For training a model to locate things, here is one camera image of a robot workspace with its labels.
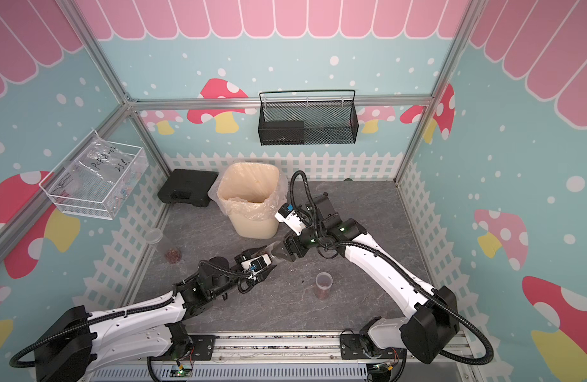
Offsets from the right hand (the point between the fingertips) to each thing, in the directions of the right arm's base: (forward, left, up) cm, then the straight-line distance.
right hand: (281, 245), depth 72 cm
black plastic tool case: (+43, +48, -18) cm, 67 cm away
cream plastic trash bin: (+16, +8, -15) cm, 23 cm away
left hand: (0, +5, -7) cm, 8 cm away
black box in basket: (+45, +1, +10) cm, 46 cm away
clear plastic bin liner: (+31, +15, -8) cm, 35 cm away
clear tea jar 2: (-3, +3, +2) cm, 5 cm away
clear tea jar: (+7, +45, -5) cm, 45 cm away
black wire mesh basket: (+50, -10, +13) cm, 53 cm away
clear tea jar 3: (-7, -13, -12) cm, 19 cm away
